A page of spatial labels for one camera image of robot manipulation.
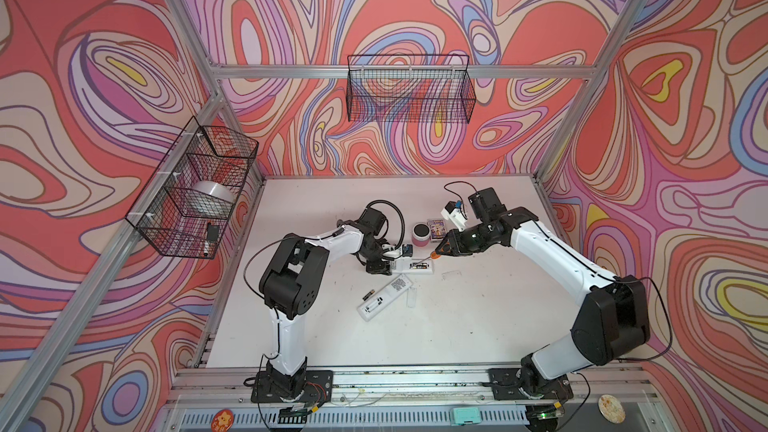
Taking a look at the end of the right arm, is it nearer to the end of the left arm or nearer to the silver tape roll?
the end of the left arm

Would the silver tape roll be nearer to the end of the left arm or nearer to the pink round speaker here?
the end of the left arm

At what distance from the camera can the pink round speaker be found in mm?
979

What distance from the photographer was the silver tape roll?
0.70 metres
